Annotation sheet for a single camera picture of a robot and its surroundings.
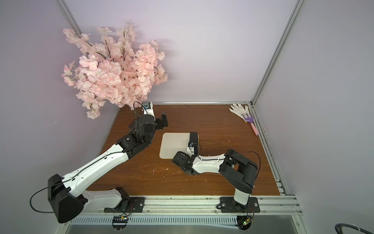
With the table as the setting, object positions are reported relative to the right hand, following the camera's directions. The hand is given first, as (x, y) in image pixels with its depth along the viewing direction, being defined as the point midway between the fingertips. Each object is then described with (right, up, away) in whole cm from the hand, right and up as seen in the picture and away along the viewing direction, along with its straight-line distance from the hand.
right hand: (188, 155), depth 90 cm
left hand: (-15, +27, -16) cm, 35 cm away
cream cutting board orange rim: (-11, +7, +3) cm, 14 cm away
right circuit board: (+28, -27, -20) cm, 44 cm away
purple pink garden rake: (+47, +23, +19) cm, 56 cm away
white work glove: (+41, +29, +24) cm, 56 cm away
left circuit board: (-35, -29, -18) cm, 48 cm away
